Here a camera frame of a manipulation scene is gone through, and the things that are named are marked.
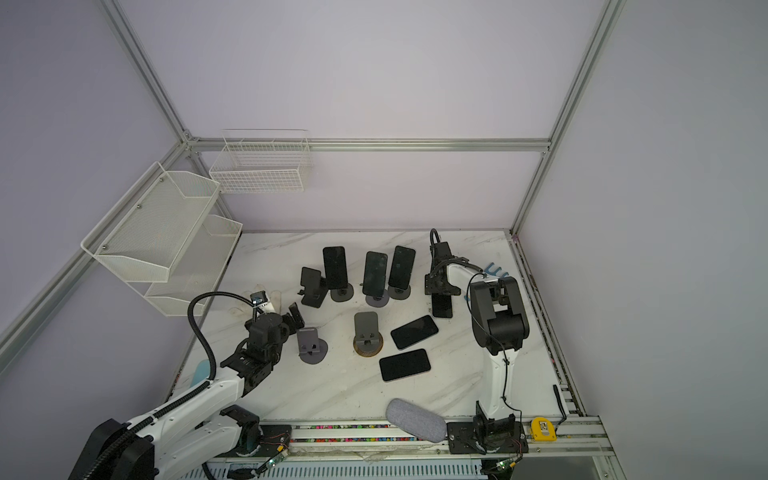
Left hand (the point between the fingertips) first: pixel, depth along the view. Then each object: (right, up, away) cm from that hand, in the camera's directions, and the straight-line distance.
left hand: (281, 312), depth 86 cm
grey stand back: (+15, +3, +16) cm, 22 cm away
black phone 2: (+50, 0, +13) cm, 51 cm away
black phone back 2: (+27, +11, +9) cm, 31 cm away
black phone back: (+14, +13, +8) cm, 21 cm away
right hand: (+47, +5, +18) cm, 51 cm away
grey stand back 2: (+28, +1, +15) cm, 32 cm away
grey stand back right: (+35, +4, +16) cm, 38 cm away
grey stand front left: (+9, -10, -2) cm, 14 cm away
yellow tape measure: (+70, -28, -11) cm, 76 cm away
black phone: (+36, +13, +9) cm, 39 cm away
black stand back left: (+7, +6, +10) cm, 14 cm away
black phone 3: (+40, -8, +8) cm, 41 cm away
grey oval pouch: (+39, -26, -11) cm, 48 cm away
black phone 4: (+36, -16, 0) cm, 39 cm away
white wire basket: (-10, +48, +10) cm, 50 cm away
